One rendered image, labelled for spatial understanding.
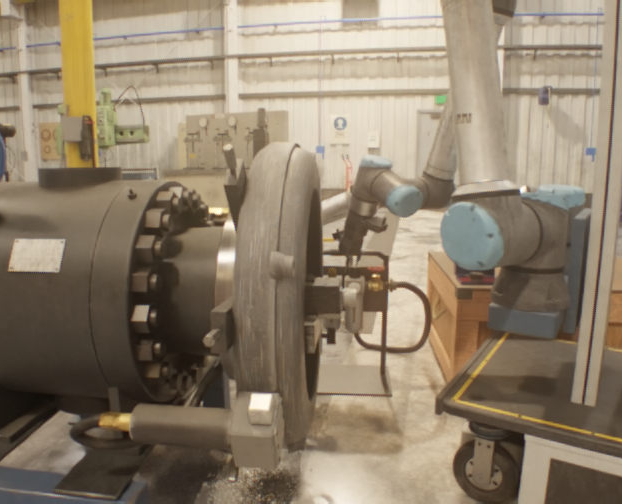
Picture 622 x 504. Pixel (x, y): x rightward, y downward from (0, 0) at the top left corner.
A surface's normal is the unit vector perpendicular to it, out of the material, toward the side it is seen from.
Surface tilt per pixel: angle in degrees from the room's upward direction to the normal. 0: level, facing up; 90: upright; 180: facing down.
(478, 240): 95
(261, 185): 41
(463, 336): 90
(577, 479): 90
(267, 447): 112
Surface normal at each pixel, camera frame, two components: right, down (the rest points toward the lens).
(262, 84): -0.20, 0.17
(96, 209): -0.05, -0.69
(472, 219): -0.83, 0.18
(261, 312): -0.07, 0.00
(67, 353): -0.09, 0.43
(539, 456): -0.55, 0.15
